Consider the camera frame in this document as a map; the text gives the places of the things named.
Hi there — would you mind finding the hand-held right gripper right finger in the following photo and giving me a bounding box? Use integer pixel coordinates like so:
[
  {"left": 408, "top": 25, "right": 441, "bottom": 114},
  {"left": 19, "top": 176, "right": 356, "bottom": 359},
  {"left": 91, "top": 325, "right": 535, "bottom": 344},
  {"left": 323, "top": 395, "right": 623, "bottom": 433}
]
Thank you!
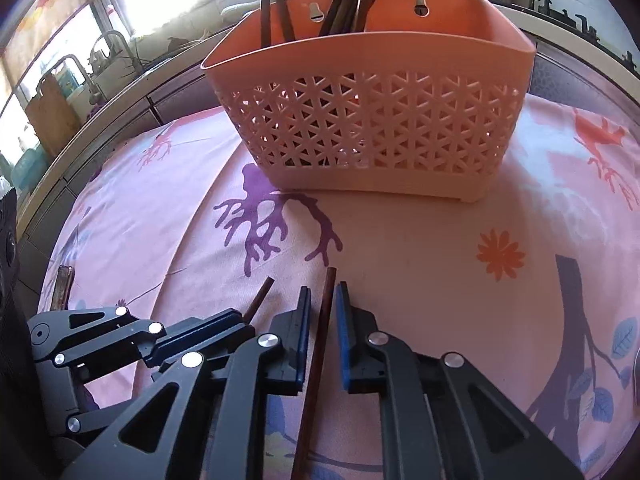
[{"left": 335, "top": 281, "right": 586, "bottom": 480}]

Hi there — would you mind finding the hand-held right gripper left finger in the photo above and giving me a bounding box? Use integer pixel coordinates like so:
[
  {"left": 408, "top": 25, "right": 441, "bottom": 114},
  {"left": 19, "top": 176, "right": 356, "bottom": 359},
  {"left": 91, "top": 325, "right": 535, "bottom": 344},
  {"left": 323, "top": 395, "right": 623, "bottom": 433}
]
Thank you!
[{"left": 60, "top": 286, "right": 312, "bottom": 480}]

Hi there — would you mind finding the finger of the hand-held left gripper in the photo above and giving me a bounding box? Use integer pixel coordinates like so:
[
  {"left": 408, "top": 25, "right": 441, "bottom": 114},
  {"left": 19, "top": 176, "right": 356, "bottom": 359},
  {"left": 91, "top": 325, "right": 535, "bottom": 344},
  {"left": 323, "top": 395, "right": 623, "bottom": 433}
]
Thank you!
[
  {"left": 27, "top": 305, "right": 257, "bottom": 368},
  {"left": 62, "top": 400, "right": 133, "bottom": 443}
]

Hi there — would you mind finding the dark wooden chopstick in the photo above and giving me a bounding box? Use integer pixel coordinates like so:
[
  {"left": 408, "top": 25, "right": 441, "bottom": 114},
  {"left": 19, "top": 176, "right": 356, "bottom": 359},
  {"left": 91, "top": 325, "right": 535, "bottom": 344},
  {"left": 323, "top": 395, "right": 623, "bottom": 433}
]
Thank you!
[
  {"left": 242, "top": 276, "right": 276, "bottom": 323},
  {"left": 290, "top": 266, "right": 337, "bottom": 480}
]

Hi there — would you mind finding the orange plastic utensil basket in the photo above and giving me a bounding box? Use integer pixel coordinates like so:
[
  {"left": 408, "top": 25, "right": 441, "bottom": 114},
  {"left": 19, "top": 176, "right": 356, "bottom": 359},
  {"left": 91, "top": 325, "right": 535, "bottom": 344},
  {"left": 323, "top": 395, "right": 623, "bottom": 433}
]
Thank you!
[{"left": 201, "top": 0, "right": 537, "bottom": 204}]

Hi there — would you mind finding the small glossy brown stick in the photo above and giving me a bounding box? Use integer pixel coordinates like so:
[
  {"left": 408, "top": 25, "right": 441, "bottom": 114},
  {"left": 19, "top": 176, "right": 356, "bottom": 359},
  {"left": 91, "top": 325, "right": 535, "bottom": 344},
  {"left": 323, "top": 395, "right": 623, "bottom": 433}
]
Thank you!
[{"left": 50, "top": 265, "right": 76, "bottom": 312}]

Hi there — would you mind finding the pink printed tablecloth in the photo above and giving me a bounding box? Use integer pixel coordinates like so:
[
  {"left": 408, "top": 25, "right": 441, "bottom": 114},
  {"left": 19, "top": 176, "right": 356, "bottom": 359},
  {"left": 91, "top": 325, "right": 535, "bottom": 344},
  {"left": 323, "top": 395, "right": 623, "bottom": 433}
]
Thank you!
[{"left": 37, "top": 92, "right": 640, "bottom": 480}]

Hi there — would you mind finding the teal plastic container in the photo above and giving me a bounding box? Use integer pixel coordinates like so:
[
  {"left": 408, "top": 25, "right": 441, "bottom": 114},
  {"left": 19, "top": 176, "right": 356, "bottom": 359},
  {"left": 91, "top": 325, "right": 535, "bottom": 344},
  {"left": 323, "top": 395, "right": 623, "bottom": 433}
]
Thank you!
[{"left": 10, "top": 147, "right": 49, "bottom": 197}]

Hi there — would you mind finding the wooden cutting board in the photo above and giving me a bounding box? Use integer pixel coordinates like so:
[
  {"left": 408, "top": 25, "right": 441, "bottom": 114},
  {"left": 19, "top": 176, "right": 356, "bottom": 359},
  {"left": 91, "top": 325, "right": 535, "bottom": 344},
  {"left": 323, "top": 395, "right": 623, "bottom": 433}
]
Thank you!
[{"left": 25, "top": 77, "right": 83, "bottom": 157}]

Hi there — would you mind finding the tall angular steel faucet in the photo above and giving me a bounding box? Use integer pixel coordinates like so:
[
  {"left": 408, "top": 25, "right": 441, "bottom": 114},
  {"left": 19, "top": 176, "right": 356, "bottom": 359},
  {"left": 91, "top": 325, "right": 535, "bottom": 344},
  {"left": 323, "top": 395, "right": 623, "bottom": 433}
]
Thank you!
[{"left": 37, "top": 55, "right": 106, "bottom": 103}]

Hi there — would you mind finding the curved steel faucet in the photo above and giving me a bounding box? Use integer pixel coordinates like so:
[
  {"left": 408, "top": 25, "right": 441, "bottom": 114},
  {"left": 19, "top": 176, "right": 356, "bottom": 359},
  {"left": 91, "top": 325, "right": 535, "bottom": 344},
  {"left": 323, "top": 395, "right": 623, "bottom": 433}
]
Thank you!
[{"left": 92, "top": 30, "right": 136, "bottom": 78}]

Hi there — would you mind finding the orange patterned window curtain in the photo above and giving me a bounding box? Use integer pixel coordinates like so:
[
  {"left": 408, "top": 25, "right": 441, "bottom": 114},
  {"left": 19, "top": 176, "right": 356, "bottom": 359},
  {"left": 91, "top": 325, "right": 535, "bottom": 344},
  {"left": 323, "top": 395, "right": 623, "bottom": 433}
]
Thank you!
[{"left": 4, "top": 0, "right": 112, "bottom": 78}]

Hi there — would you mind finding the black gas stove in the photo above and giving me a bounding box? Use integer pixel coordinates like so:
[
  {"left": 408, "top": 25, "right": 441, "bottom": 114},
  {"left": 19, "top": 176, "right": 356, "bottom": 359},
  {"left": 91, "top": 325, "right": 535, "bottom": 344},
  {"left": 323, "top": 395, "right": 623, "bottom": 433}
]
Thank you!
[{"left": 500, "top": 0, "right": 640, "bottom": 78}]

